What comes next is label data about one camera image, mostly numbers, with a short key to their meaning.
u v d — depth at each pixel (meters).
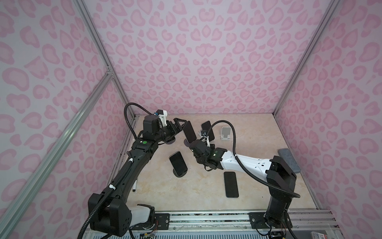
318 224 0.72
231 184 0.84
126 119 0.57
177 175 0.85
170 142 1.01
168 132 0.67
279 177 0.45
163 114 0.71
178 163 0.81
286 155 0.93
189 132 0.96
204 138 0.72
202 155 0.63
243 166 0.50
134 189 0.83
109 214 0.39
